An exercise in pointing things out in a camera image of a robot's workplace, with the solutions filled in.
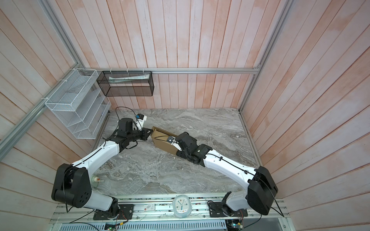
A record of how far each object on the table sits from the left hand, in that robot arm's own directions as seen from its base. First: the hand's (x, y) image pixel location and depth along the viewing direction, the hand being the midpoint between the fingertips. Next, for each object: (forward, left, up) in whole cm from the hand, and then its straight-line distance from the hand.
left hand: (152, 133), depth 86 cm
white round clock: (-37, -18, -14) cm, 43 cm away
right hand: (-6, -19, 0) cm, 20 cm away
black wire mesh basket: (+39, +23, +9) cm, 46 cm away
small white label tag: (-37, 0, -15) cm, 40 cm away
